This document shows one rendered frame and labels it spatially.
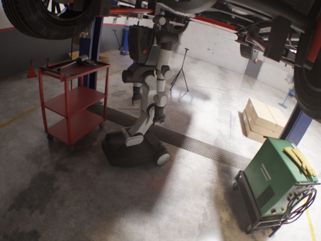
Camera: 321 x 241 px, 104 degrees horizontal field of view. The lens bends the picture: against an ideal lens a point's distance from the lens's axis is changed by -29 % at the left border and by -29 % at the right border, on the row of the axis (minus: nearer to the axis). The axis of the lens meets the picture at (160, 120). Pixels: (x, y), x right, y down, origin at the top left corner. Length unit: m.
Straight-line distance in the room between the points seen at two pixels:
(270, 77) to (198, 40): 4.94
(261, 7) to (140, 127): 1.49
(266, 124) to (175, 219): 2.33
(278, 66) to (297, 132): 9.35
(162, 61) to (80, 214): 1.40
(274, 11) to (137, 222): 1.65
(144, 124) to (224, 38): 9.56
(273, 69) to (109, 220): 11.12
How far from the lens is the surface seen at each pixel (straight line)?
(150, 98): 1.67
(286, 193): 1.53
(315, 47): 0.82
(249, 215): 1.83
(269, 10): 0.82
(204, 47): 10.94
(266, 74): 11.42
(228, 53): 10.93
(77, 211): 1.61
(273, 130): 3.40
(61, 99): 2.10
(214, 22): 2.34
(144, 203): 1.66
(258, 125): 3.28
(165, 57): 1.33
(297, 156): 1.70
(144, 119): 1.78
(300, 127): 2.40
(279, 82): 11.78
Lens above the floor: 1.40
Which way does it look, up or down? 30 degrees down
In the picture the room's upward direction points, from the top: 14 degrees clockwise
